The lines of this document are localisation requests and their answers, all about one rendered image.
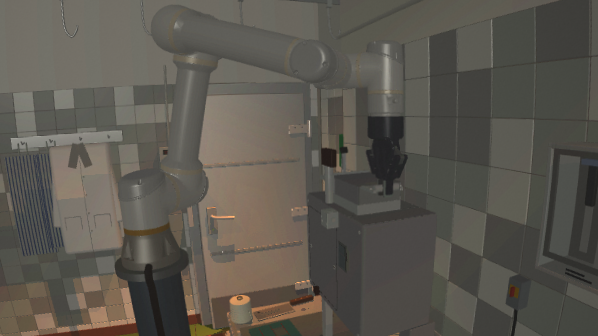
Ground grey bandsaw body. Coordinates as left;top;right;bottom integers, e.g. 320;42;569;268
306;190;438;336

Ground green cutting board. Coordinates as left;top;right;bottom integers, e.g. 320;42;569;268
247;319;310;336

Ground grey wall poster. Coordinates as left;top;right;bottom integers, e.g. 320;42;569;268
535;142;598;295

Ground dark brown pusher plate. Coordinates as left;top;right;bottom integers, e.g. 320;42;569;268
321;146;338;170

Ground beige cold room door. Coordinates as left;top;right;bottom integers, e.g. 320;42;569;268
186;82;324;328

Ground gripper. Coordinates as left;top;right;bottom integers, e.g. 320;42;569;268
365;114;408;196

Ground blue striped apron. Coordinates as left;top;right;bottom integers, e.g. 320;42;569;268
2;153;66;257

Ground grey door latch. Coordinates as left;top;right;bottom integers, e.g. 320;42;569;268
320;207;339;230

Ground grey upper wheel door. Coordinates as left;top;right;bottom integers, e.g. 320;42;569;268
307;199;341;309

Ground white coat hook rail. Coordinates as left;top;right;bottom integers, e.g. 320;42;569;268
10;130;124;152

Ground beige door handle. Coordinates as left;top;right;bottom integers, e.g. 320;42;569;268
205;206;237;237

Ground grey switch box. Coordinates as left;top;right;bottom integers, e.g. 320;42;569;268
505;274;532;310

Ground white paper roll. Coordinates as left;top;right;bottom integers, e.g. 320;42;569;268
228;294;254;324

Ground white butcher coat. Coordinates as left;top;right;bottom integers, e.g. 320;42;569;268
47;142;125;255

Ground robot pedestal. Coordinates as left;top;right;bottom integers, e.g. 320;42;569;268
114;249;193;336

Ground steel meat hook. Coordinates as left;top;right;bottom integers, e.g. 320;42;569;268
139;0;153;38
59;0;80;39

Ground grey handwheel block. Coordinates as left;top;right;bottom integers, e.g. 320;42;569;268
332;170;406;217

